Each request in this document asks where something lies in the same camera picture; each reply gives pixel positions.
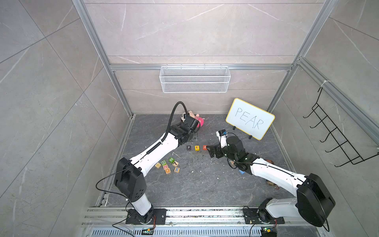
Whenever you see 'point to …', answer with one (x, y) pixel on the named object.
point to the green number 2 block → (171, 160)
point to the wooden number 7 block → (175, 163)
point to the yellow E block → (197, 147)
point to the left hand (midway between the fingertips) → (195, 132)
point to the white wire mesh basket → (195, 79)
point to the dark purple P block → (188, 147)
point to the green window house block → (163, 163)
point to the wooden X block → (176, 169)
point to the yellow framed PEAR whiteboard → (250, 119)
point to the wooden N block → (165, 167)
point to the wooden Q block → (168, 171)
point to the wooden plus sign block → (158, 165)
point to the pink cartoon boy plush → (200, 120)
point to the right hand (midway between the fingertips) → (215, 144)
